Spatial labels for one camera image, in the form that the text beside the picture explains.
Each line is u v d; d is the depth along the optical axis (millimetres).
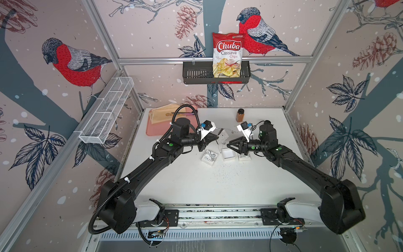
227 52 837
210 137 692
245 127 698
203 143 643
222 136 728
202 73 1067
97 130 707
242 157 925
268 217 723
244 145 684
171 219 729
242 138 717
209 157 908
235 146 761
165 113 1188
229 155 941
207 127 608
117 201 393
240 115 1074
